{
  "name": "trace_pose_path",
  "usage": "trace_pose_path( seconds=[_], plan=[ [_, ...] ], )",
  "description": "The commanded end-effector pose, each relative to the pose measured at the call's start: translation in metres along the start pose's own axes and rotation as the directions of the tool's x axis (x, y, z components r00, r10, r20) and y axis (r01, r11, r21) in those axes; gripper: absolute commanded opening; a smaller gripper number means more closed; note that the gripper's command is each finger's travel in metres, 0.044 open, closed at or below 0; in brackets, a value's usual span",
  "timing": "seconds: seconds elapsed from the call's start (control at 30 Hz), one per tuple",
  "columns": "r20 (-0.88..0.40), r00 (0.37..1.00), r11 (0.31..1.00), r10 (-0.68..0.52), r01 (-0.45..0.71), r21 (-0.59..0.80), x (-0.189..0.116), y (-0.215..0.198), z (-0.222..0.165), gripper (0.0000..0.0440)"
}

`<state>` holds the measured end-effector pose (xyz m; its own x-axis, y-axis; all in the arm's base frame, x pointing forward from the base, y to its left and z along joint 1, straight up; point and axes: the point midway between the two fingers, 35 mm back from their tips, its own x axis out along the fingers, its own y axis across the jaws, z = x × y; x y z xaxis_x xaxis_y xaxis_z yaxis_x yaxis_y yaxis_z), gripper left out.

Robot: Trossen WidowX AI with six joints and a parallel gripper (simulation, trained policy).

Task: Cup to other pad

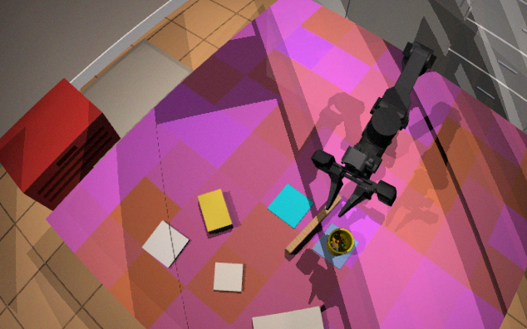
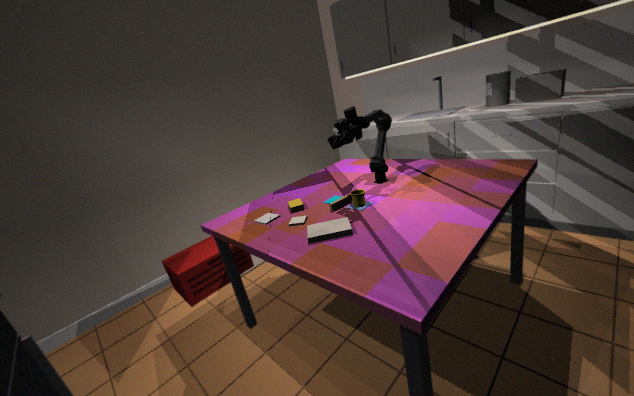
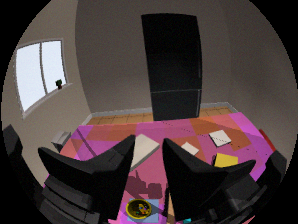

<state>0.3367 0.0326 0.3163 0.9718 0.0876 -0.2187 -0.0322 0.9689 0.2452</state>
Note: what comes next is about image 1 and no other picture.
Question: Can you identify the tan flat bar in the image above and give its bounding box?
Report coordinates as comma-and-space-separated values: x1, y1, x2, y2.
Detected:
284, 194, 342, 255

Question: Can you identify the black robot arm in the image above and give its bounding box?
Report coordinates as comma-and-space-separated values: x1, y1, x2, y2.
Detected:
341, 41, 436, 178

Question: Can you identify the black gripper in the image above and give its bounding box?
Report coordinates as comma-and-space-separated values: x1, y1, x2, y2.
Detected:
311, 141, 397, 217

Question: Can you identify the yellow rectangular block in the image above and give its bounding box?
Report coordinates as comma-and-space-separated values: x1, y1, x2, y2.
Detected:
198, 189, 233, 233

